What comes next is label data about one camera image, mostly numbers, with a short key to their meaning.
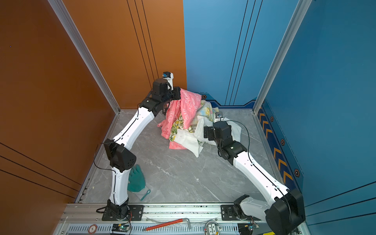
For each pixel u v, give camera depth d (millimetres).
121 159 522
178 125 966
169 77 722
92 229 695
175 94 736
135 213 737
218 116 656
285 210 374
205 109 992
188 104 849
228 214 725
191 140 929
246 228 703
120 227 709
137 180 846
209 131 699
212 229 631
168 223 706
